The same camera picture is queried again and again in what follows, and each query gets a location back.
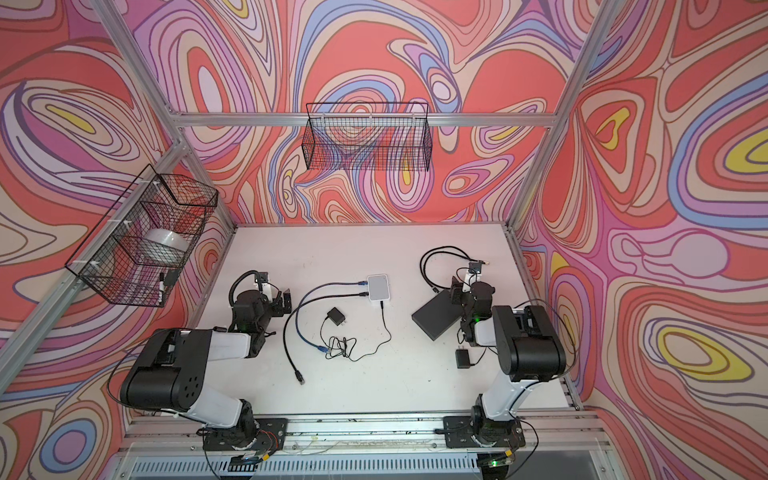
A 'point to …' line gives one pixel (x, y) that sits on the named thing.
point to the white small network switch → (378, 287)
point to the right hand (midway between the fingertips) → (463, 282)
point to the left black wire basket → (140, 249)
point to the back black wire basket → (367, 136)
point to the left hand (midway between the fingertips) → (276, 288)
